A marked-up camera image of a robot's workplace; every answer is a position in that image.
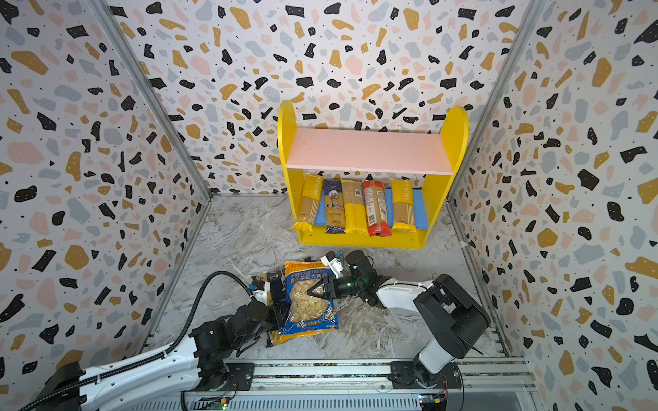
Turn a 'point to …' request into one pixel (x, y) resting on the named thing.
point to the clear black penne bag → (278, 281)
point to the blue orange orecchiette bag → (306, 314)
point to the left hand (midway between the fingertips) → (290, 306)
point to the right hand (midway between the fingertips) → (308, 291)
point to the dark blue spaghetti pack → (334, 205)
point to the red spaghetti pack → (376, 209)
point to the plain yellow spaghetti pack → (354, 207)
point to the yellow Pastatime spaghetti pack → (310, 202)
